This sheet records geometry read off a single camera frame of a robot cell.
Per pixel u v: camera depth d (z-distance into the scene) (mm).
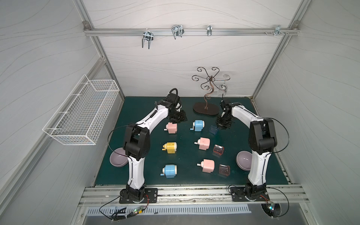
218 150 906
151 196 736
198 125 955
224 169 822
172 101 747
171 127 932
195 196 749
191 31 793
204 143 859
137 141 516
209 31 783
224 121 846
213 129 1005
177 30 765
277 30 765
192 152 914
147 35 781
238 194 733
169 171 748
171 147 841
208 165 779
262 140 547
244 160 819
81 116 690
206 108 1111
